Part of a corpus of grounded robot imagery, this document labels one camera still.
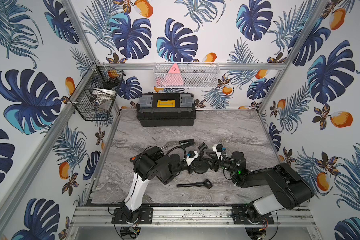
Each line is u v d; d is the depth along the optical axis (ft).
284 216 2.50
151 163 1.83
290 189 1.49
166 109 3.24
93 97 2.70
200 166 2.96
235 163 2.23
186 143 3.29
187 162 2.68
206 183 2.74
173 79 2.96
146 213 2.47
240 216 2.40
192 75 3.31
